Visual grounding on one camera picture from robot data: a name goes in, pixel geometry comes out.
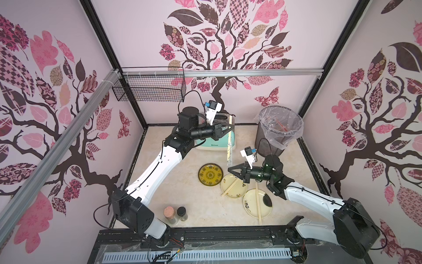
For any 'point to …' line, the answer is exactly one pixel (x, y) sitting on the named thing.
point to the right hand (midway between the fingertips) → (230, 170)
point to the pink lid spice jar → (170, 214)
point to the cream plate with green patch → (250, 205)
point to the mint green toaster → (227, 143)
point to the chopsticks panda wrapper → (222, 196)
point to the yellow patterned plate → (210, 174)
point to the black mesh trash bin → (264, 146)
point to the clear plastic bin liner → (281, 125)
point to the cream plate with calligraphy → (238, 190)
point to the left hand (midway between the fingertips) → (233, 129)
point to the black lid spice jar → (181, 212)
